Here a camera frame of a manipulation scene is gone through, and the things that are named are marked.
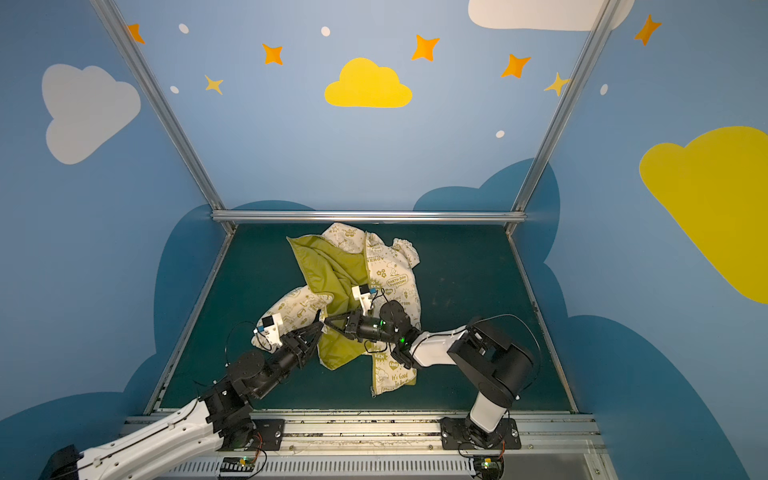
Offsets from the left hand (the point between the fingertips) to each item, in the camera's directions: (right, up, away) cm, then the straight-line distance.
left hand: (323, 324), depth 72 cm
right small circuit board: (+41, -35, +1) cm, 54 cm away
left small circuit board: (-21, -35, 0) cm, 41 cm away
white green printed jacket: (-1, +16, +35) cm, 39 cm away
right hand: (0, 0, +2) cm, 2 cm away
